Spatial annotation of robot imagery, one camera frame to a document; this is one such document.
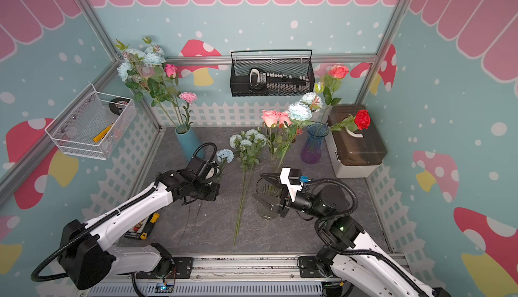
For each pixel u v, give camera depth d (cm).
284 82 89
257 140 109
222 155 85
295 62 92
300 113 58
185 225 85
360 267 58
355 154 88
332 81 85
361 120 75
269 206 53
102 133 73
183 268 74
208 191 71
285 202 50
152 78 81
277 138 66
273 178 57
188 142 94
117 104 81
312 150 103
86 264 39
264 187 77
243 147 106
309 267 74
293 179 45
